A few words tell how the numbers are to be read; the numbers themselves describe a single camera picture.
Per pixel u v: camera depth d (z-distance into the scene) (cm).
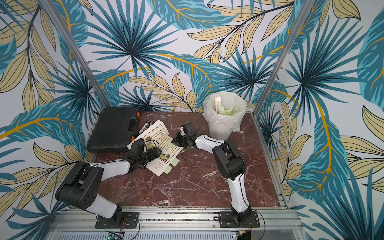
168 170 91
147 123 110
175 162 93
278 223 74
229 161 54
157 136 95
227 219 73
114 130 99
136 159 73
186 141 78
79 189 45
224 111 99
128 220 73
